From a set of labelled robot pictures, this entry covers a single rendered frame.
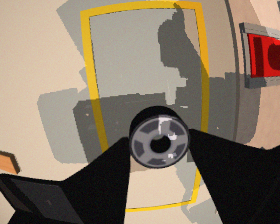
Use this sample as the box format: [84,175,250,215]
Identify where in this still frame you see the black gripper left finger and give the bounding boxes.
[0,137,131,224]

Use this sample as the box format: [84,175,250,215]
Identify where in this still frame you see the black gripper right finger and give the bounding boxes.
[189,129,280,224]

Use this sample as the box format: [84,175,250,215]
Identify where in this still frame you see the black rubber tyre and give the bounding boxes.
[129,106,191,169]

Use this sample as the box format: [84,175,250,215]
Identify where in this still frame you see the yellow rectangular outline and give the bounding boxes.
[80,1,210,212]

